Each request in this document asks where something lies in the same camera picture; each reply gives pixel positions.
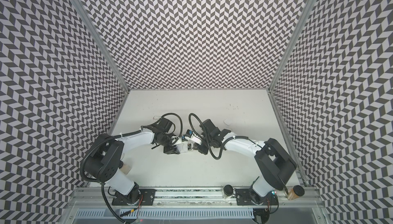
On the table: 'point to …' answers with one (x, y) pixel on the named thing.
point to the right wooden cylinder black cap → (293, 193)
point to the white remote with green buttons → (185, 147)
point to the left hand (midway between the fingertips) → (177, 147)
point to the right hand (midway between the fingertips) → (196, 149)
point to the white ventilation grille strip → (188, 214)
